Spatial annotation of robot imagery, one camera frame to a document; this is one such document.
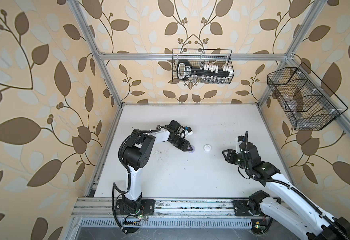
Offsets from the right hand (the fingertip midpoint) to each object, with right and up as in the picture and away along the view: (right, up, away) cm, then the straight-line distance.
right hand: (226, 154), depth 81 cm
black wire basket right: (+39, +27, -8) cm, 48 cm away
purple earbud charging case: (-17, 0, +13) cm, 21 cm away
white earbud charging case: (-8, +1, +13) cm, 15 cm away
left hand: (-19, +2, +12) cm, 22 cm away
